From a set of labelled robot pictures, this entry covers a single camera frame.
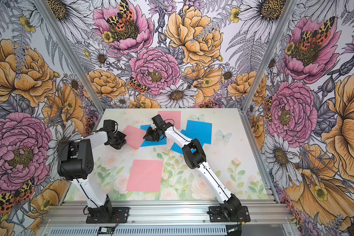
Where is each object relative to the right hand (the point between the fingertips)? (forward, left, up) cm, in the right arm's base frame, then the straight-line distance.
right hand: (144, 139), depth 102 cm
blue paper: (-2, -5, -2) cm, 6 cm away
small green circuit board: (-50, +12, -2) cm, 51 cm away
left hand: (-3, +11, 0) cm, 11 cm away
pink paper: (+7, +9, -5) cm, 12 cm away
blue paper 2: (+8, -40, -3) cm, 41 cm away
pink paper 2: (-24, -3, -3) cm, 25 cm away
